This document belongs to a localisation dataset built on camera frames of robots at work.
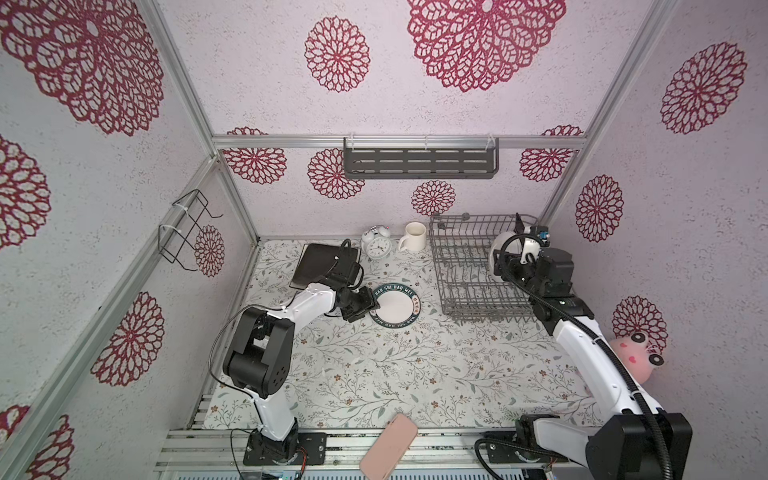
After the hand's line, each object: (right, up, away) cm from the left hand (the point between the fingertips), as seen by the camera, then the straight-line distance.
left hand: (375, 309), depth 92 cm
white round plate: (+8, 0, +11) cm, 14 cm away
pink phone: (+3, -32, -20) cm, 37 cm away
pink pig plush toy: (+64, -8, -19) cm, 67 cm away
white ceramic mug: (+14, +24, +21) cm, 35 cm away
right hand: (+35, +18, -14) cm, 42 cm away
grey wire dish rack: (+33, +6, +14) cm, 36 cm away
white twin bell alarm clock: (0, +22, +17) cm, 28 cm away
